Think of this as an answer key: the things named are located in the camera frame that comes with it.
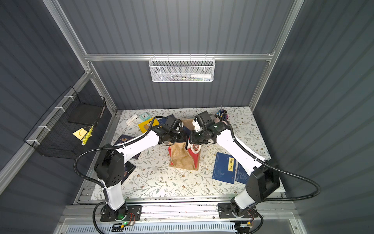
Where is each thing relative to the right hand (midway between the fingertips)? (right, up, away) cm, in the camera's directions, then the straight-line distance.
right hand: (191, 140), depth 79 cm
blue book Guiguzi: (+30, -22, +6) cm, 38 cm away
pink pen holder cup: (+24, +14, +20) cm, 34 cm away
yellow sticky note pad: (-57, +4, -5) cm, 57 cm away
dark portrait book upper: (-48, -2, +23) cm, 53 cm away
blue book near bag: (-4, +5, +12) cm, 14 cm away
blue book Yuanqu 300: (+21, -19, +10) cm, 30 cm away
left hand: (-1, -2, +7) cm, 7 cm away
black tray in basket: (-59, +14, +1) cm, 60 cm away
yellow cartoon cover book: (-35, +7, +30) cm, 46 cm away
